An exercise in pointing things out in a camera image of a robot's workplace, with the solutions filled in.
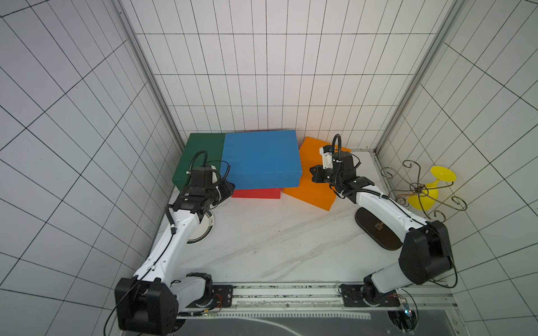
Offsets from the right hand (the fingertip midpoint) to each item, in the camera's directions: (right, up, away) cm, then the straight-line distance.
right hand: (312, 164), depth 87 cm
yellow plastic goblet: (+32, -12, -22) cm, 41 cm away
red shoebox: (-22, -14, +11) cm, 29 cm away
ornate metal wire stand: (+30, -8, -20) cm, 37 cm away
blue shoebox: (-21, +2, +1) cm, 21 cm away
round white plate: (-46, -28, +1) cm, 54 cm away
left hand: (-32, -10, -6) cm, 34 cm away
